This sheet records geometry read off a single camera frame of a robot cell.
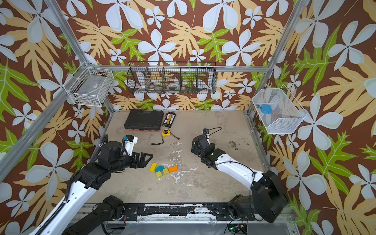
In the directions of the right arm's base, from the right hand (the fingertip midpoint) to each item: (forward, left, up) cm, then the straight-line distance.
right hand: (198, 144), depth 86 cm
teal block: (-11, +24, -9) cm, 28 cm away
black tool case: (+25, +36, -7) cm, 45 cm away
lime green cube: (-12, +20, -10) cm, 26 cm away
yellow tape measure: (+16, +22, -10) cm, 29 cm away
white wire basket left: (+25, +62, +23) cm, 71 cm away
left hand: (-11, +28, +10) cm, 32 cm away
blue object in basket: (+15, -41, +14) cm, 46 cm away
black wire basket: (+41, +16, +19) cm, 48 cm away
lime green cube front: (-15, +24, -9) cm, 29 cm away
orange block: (-11, +16, -11) cm, 22 cm away
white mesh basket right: (+7, -47, +18) cm, 51 cm away
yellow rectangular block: (-10, +28, -10) cm, 31 cm away
